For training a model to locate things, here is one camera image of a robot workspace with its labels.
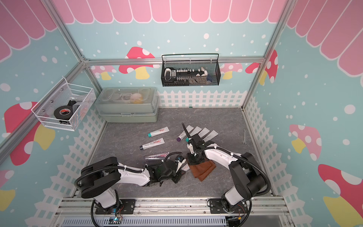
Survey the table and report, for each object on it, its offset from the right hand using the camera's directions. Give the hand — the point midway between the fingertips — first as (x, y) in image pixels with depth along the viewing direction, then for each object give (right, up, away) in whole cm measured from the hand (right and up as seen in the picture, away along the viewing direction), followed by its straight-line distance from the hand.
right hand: (189, 162), depth 87 cm
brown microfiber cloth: (+8, -4, -3) cm, 9 cm away
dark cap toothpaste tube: (-25, +10, +10) cm, 29 cm away
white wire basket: (-58, +39, -10) cm, 71 cm away
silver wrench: (+39, +11, +12) cm, 42 cm away
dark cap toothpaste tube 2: (+16, +15, +14) cm, 26 cm away
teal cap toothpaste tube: (-21, +18, +16) cm, 32 cm away
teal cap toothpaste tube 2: (+6, +19, +16) cm, 25 cm away
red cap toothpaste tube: (-2, -3, -2) cm, 4 cm away
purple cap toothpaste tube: (+11, +17, +15) cm, 26 cm away
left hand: (-4, -6, -1) cm, 8 cm away
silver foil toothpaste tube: (-20, +3, +4) cm, 21 cm away
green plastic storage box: (-45, +38, +17) cm, 61 cm away
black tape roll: (-64, +30, -16) cm, 72 cm away
